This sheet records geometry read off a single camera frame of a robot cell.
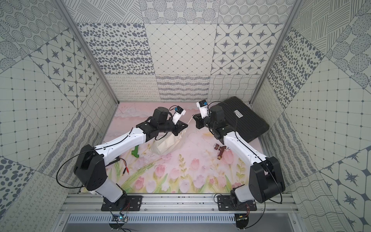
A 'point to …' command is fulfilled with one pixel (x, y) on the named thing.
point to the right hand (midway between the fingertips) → (195, 115)
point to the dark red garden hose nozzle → (221, 149)
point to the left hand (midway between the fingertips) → (186, 123)
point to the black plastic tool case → (247, 120)
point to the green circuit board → (122, 218)
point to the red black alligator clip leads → (126, 167)
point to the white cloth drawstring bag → (164, 142)
